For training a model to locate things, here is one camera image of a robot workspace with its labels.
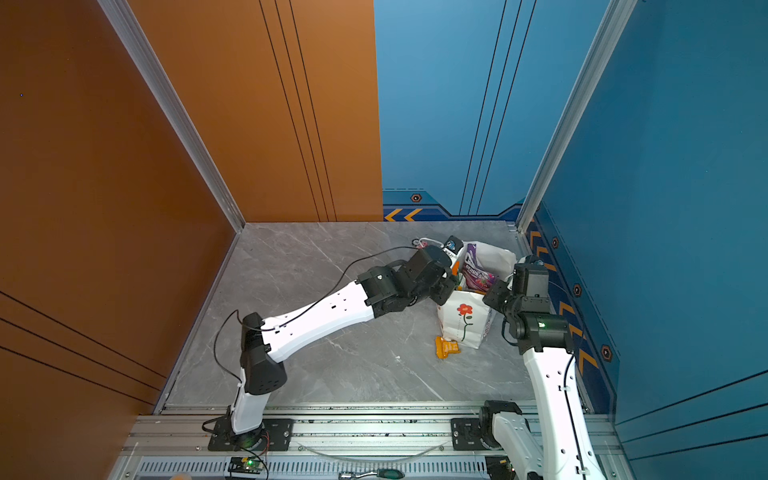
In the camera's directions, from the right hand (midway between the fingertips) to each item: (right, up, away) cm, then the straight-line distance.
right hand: (492, 287), depth 74 cm
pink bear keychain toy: (-13, +11, +37) cm, 41 cm away
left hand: (-10, +4, -2) cm, 11 cm away
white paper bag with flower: (-6, -8, +3) cm, 11 cm away
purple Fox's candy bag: (-2, +2, +6) cm, 7 cm away
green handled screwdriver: (-27, -42, -7) cm, 50 cm away
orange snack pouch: (-10, -19, +13) cm, 25 cm away
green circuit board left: (-60, -42, -3) cm, 73 cm away
